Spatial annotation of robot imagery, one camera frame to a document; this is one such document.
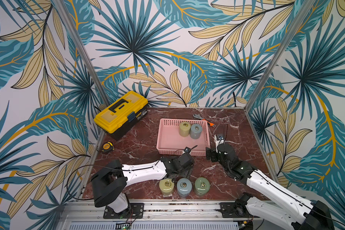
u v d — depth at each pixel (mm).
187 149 733
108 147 925
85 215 744
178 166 617
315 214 406
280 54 858
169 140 1054
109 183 423
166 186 732
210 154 716
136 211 734
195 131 955
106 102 1162
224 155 586
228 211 732
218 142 676
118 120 902
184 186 733
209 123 1092
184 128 978
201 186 733
